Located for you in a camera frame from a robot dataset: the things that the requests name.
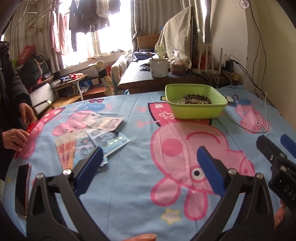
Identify brown wooden bead bracelet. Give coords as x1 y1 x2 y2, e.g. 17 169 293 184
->
179 93 212 105

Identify operator hand at bottom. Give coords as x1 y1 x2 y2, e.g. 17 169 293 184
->
123 233 157 241

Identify bystander hand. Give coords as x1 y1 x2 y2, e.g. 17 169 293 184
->
2 128 30 152

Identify bystander second hand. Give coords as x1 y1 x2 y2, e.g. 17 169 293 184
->
18 103 36 124

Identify black smartphone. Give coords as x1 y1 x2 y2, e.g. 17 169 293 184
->
15 164 32 217

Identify red and blue banknotes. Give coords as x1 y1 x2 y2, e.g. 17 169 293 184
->
55 128 130 169

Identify blue cartoon pig tablecloth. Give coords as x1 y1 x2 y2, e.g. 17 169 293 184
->
3 87 295 240

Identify grey green banknotes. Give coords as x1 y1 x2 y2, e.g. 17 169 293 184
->
82 113 123 131

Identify red envelope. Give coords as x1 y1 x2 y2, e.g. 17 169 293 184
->
14 122 39 160

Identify green plastic basket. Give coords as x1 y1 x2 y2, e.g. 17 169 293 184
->
165 84 228 120

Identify grey cushioned chair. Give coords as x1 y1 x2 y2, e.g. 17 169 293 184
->
30 83 57 114

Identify bagged snack jar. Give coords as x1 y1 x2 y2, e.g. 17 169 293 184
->
170 49 187 76

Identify small low wooden table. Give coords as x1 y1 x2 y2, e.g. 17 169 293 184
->
52 74 88 101

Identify bystander person dark jacket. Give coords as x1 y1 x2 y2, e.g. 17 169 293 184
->
1 41 32 181

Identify wooden toy giraffe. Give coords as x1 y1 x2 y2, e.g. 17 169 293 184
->
88 60 115 96

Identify white enamel mug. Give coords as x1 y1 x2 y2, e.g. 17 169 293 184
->
149 58 168 78

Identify cloth covered monitor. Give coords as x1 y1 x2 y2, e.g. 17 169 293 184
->
155 6 204 69

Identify dark wooden desk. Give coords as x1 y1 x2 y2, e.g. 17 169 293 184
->
117 54 241 95

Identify dark green duffel bag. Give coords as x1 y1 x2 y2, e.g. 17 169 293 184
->
18 55 50 88

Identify grey window curtain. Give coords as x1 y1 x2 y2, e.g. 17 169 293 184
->
130 1 212 51

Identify hanging clothes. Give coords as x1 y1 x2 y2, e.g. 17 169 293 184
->
51 1 121 55

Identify black wall cable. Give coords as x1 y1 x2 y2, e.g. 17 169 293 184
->
229 0 282 115

